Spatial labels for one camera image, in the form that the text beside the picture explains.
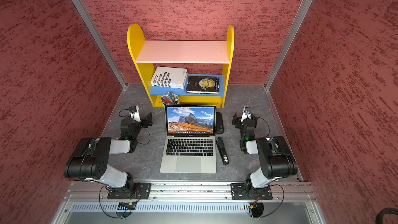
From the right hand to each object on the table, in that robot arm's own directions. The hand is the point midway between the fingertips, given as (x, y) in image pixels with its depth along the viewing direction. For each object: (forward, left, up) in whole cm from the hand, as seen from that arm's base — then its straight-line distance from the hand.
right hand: (242, 115), depth 94 cm
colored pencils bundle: (+10, +45, +7) cm, 47 cm away
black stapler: (-19, +15, -5) cm, 24 cm away
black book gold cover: (+20, +24, +8) cm, 32 cm away
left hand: (+1, +62, +2) cm, 62 cm away
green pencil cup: (+4, +48, +9) cm, 49 cm away
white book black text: (+24, +47, +12) cm, 54 cm away
